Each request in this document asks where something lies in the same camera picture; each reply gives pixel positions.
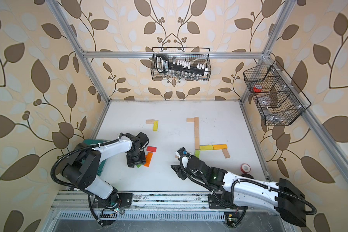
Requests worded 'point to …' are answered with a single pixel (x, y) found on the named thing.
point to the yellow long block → (155, 125)
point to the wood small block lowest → (225, 153)
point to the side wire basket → (281, 102)
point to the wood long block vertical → (197, 142)
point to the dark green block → (138, 165)
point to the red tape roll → (245, 168)
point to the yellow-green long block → (206, 147)
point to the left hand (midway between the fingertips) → (139, 163)
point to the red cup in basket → (257, 88)
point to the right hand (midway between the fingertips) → (175, 163)
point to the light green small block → (197, 153)
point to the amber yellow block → (221, 146)
